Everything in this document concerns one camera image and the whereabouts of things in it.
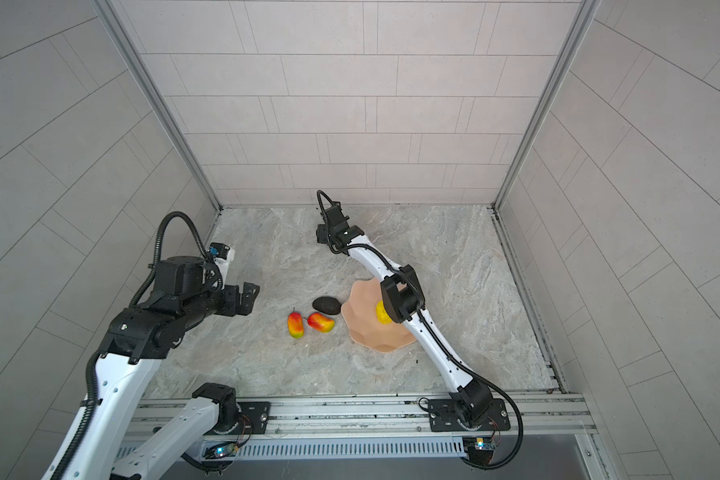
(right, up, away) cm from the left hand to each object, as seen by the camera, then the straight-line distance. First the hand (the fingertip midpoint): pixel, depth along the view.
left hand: (249, 282), depth 69 cm
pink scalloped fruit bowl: (+27, -16, +16) cm, 35 cm away
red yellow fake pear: (+7, -15, +15) cm, 22 cm away
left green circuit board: (-3, -36, -4) cm, 37 cm away
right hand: (+11, +12, +40) cm, 43 cm away
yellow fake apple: (+31, -11, +14) cm, 36 cm away
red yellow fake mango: (+14, -14, +16) cm, 25 cm away
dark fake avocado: (+15, -10, +18) cm, 25 cm away
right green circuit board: (+54, -38, -1) cm, 66 cm away
